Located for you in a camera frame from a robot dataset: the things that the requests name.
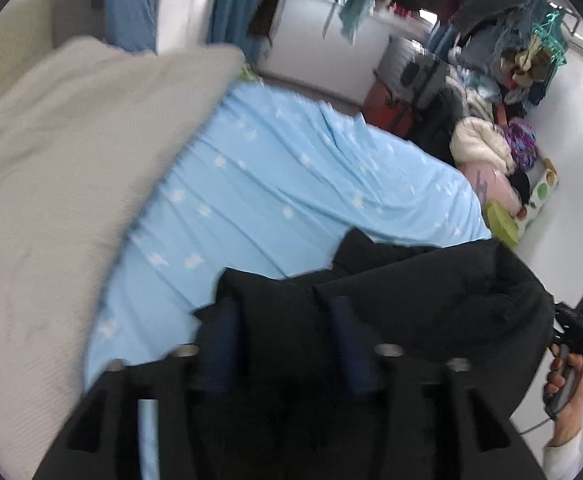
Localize colourful patterned bag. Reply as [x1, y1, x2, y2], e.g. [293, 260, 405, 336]
[501, 117, 539, 173]

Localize brown plaid coat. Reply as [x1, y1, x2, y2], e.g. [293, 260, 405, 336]
[248, 0, 297, 46]

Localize person's right hand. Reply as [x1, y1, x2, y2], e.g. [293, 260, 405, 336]
[543, 355, 583, 446]

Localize green clip hanger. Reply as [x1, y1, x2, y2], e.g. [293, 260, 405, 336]
[531, 7, 569, 68]

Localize black suitcase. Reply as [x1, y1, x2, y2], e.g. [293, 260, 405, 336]
[409, 82, 465, 166]

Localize light blue hanging garment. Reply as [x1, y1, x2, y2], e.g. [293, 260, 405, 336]
[339, 0, 375, 43]

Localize dotted folded mat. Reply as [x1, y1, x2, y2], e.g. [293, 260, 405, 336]
[514, 157, 559, 238]

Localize black cable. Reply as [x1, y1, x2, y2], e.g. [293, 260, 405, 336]
[519, 412, 557, 436]

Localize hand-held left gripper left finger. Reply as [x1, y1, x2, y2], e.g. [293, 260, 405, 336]
[34, 297, 244, 480]

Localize blue denim jacket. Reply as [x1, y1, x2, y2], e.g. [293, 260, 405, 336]
[451, 0, 542, 76]

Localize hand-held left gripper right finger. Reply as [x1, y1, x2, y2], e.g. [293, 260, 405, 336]
[329, 296, 547, 480]

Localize black puffer jacket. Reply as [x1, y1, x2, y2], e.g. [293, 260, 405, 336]
[194, 227, 557, 480]

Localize cream quilted headboard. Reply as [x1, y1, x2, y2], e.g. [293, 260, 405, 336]
[0, 0, 57, 121]

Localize blue chair cushion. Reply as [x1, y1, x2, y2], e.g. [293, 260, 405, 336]
[104, 0, 157, 53]

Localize black bag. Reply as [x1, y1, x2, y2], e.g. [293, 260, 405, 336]
[509, 172, 532, 201]

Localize pile of light blue bedding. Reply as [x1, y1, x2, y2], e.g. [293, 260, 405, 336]
[446, 67, 505, 126]

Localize blue curtain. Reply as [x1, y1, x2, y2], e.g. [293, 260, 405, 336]
[429, 22, 459, 58]
[208, 0, 267, 61]

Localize beige clothes on clip hanger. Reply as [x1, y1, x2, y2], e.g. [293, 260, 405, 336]
[501, 47, 557, 106]

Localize grey blanket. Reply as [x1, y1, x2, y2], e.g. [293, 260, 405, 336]
[0, 36, 247, 480]

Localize person's right forearm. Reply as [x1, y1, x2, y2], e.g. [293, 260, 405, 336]
[543, 430, 583, 480]

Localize light blue starred bed sheet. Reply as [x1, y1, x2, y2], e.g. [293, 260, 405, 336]
[84, 82, 492, 480]

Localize red suitcase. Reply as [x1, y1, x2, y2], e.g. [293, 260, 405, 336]
[361, 82, 417, 136]

